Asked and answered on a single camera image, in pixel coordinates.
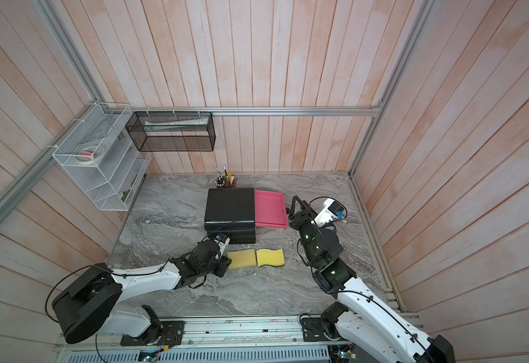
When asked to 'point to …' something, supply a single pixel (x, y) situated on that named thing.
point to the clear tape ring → (289, 190)
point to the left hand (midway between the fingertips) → (226, 262)
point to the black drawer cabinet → (230, 212)
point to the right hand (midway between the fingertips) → (295, 198)
